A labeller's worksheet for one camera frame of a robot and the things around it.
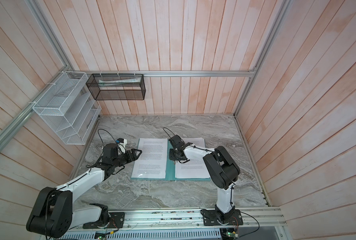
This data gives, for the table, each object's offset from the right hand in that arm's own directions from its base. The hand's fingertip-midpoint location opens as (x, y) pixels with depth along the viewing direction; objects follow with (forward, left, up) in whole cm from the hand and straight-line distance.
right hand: (172, 155), depth 97 cm
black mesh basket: (+41, +41, +25) cm, 63 cm away
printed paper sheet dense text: (-5, +13, 0) cm, 14 cm away
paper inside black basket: (+30, +33, +36) cm, 57 cm away
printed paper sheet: (-9, -15, +1) cm, 17 cm away
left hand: (-5, +20, +9) cm, 23 cm away
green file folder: (-11, +1, 0) cm, 11 cm away
